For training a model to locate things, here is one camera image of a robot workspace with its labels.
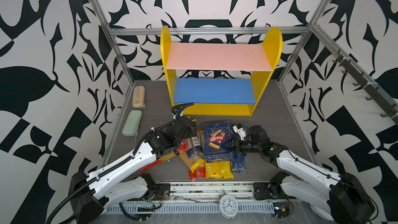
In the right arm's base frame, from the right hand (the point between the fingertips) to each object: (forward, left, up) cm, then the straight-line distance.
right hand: (224, 147), depth 76 cm
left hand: (+9, +17, +9) cm, 22 cm away
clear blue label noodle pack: (-1, +13, -5) cm, 14 cm away
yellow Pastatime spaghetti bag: (-8, +3, -9) cm, 13 cm away
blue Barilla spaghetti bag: (-5, -7, -8) cm, 12 cm away
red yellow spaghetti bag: (+2, +21, -5) cm, 21 cm away
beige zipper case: (+38, +53, -7) cm, 66 cm away
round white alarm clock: (-23, 0, -7) cm, 24 cm away
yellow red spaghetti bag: (-8, +13, -9) cm, 18 cm away
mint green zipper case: (+18, +52, -8) cm, 56 cm away
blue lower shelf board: (+34, -8, +1) cm, 35 cm away
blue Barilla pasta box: (+7, +4, -1) cm, 8 cm away
